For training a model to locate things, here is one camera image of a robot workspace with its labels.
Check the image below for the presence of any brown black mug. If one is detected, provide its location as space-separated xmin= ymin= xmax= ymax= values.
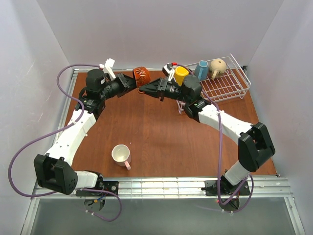
xmin=133 ymin=67 xmax=151 ymax=94

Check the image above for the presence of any yellow textured cup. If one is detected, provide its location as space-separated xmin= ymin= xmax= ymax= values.
xmin=174 ymin=66 xmax=189 ymax=86

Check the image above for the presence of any blue mug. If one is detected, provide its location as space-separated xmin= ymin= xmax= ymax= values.
xmin=194 ymin=60 xmax=209 ymax=81

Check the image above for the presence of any beige round mug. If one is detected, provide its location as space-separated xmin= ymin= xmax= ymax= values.
xmin=209 ymin=59 xmax=227 ymax=80

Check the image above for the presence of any white mug pink handle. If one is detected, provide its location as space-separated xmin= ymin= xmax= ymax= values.
xmin=111 ymin=144 xmax=131 ymax=170

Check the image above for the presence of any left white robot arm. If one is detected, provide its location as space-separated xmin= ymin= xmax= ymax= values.
xmin=34 ymin=69 xmax=137 ymax=195

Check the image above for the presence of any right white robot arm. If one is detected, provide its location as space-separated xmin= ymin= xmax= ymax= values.
xmin=139 ymin=75 xmax=275 ymax=192

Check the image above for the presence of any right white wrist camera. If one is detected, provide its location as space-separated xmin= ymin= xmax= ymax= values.
xmin=162 ymin=62 xmax=177 ymax=83

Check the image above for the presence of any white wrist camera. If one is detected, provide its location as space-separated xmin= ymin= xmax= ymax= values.
xmin=162 ymin=62 xmax=177 ymax=83
xmin=99 ymin=58 xmax=116 ymax=81

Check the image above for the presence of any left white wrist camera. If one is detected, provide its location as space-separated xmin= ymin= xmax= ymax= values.
xmin=99 ymin=58 xmax=116 ymax=81

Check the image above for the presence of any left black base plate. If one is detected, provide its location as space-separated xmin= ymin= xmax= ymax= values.
xmin=75 ymin=181 xmax=119 ymax=197

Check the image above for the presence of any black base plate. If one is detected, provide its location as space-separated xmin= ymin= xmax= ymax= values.
xmin=75 ymin=181 xmax=119 ymax=197
xmin=201 ymin=180 xmax=250 ymax=196

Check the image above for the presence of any aluminium frame rail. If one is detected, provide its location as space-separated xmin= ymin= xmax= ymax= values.
xmin=31 ymin=176 xmax=294 ymax=199

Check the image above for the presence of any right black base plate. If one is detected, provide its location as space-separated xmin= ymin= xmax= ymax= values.
xmin=201 ymin=180 xmax=250 ymax=196

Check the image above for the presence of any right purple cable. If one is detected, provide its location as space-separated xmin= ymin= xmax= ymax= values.
xmin=176 ymin=63 xmax=254 ymax=213

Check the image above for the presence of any purple cable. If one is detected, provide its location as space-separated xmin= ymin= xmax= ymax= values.
xmin=176 ymin=63 xmax=254 ymax=213
xmin=8 ymin=64 xmax=122 ymax=222

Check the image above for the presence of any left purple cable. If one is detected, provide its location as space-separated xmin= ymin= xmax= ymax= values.
xmin=8 ymin=64 xmax=122 ymax=222

